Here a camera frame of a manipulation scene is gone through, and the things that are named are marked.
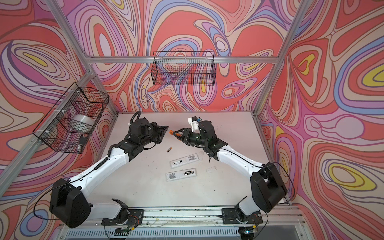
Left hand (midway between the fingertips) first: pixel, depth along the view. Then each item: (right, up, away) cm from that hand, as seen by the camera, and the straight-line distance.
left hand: (171, 124), depth 77 cm
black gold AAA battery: (-5, -17, +21) cm, 27 cm away
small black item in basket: (-44, -8, -4) cm, 44 cm away
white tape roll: (-42, +3, -4) cm, 43 cm away
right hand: (+2, -7, -2) cm, 8 cm away
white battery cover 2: (+23, -27, +12) cm, 37 cm away
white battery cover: (+16, -20, +18) cm, 32 cm away
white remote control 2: (+4, -30, +10) cm, 31 cm away
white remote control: (+6, -22, +14) cm, 27 cm away
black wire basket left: (-51, -1, -3) cm, 51 cm away
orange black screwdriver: (+1, -4, -3) cm, 6 cm away
